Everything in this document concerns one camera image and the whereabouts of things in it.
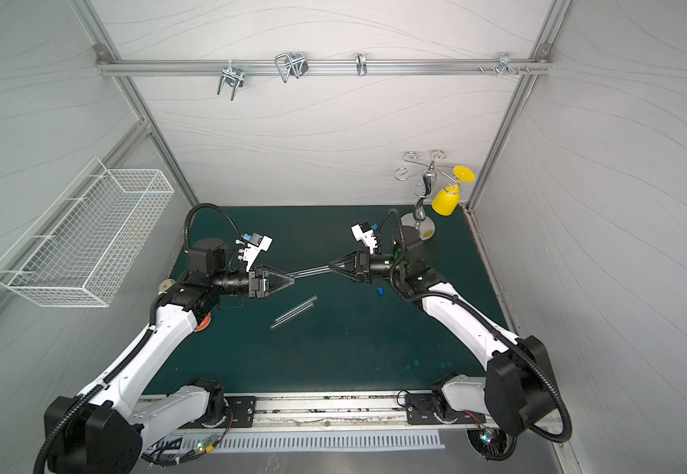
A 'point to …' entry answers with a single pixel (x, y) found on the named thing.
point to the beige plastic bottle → (166, 284)
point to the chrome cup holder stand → (418, 217)
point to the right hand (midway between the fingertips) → (328, 268)
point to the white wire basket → (80, 250)
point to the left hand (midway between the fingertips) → (286, 283)
